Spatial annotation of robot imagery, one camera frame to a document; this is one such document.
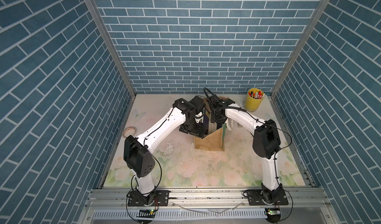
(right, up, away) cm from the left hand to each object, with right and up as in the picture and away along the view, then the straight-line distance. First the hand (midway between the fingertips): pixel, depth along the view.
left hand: (200, 135), depth 77 cm
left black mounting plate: (-21, -31, -3) cm, 37 cm away
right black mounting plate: (+28, -31, -4) cm, 42 cm away
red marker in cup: (+43, +23, +27) cm, 55 cm away
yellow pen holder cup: (+38, +20, +25) cm, 50 cm away
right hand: (+12, +6, +18) cm, 22 cm away
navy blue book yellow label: (+4, +9, +10) cm, 14 cm away
